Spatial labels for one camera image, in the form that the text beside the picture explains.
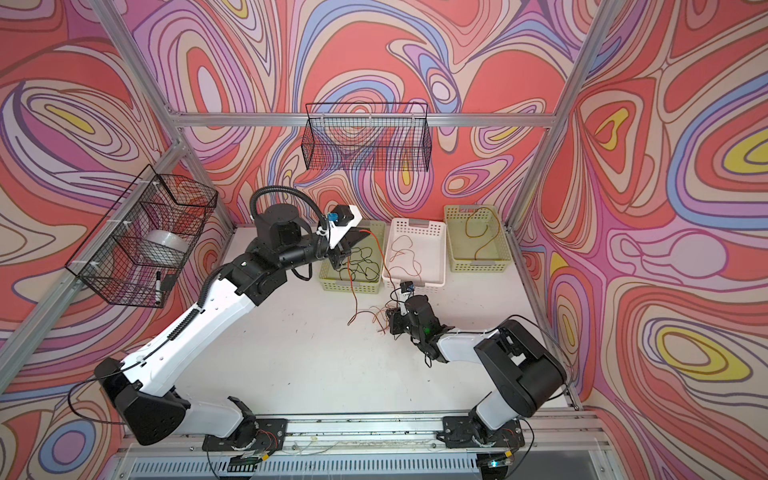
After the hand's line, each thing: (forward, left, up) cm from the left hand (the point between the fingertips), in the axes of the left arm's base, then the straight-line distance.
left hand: (368, 226), depth 63 cm
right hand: (-2, -5, -38) cm, 39 cm away
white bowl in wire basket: (+4, +50, -9) cm, 51 cm away
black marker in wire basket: (-5, +52, -16) cm, 55 cm away
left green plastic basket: (+17, +5, -40) cm, 43 cm away
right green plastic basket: (+31, -39, -40) cm, 64 cm away
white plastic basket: (+25, -15, -39) cm, 48 cm away
